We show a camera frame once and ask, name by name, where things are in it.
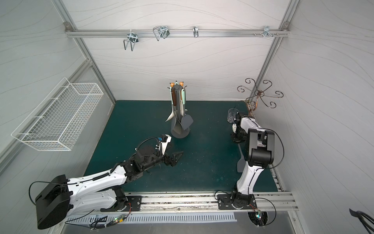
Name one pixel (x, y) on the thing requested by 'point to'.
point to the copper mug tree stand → (252, 102)
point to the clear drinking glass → (232, 114)
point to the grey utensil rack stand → (177, 129)
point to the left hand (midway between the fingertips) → (178, 149)
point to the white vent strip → (158, 218)
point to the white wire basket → (58, 121)
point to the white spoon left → (172, 115)
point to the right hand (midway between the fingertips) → (241, 140)
